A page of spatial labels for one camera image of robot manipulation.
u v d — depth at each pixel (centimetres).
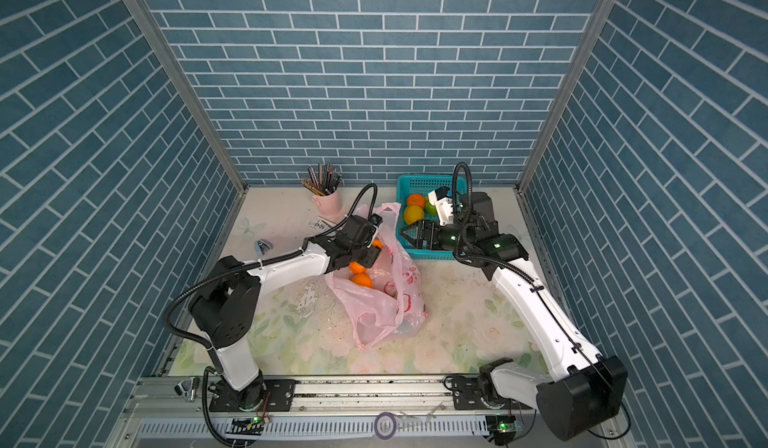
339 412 73
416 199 112
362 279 88
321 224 108
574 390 37
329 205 107
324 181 106
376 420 70
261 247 101
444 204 67
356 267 86
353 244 71
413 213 105
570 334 42
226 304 47
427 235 64
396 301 77
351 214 73
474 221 56
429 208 108
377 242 78
